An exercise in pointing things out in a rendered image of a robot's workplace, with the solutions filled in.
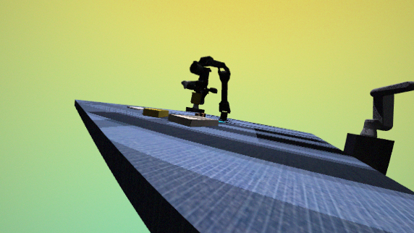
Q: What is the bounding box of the yellow rectangular block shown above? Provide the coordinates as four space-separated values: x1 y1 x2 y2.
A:
143 108 169 118

